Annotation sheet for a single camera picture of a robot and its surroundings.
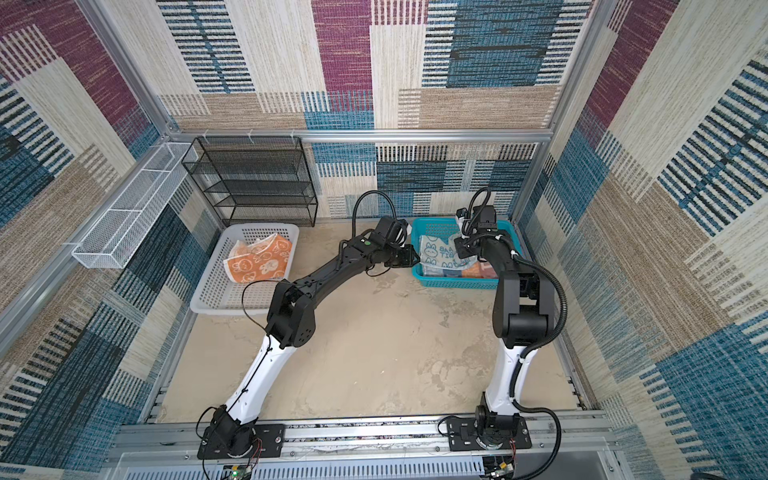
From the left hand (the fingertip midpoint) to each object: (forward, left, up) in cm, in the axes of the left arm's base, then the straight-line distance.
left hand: (421, 256), depth 95 cm
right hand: (+5, -15, -1) cm, 16 cm away
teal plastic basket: (+1, -7, -8) cm, 11 cm away
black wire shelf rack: (+31, +58, +6) cm, 66 cm away
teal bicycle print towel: (+7, -7, -7) cm, 12 cm away
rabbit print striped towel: (+1, -21, -9) cm, 22 cm away
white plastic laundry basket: (-8, +65, -8) cm, 66 cm away
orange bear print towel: (+6, +53, -8) cm, 54 cm away
